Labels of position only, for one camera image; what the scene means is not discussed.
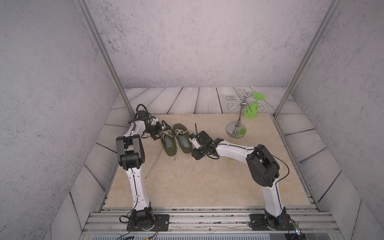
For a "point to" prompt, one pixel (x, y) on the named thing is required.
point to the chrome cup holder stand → (237, 129)
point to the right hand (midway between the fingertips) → (195, 152)
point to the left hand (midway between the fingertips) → (168, 129)
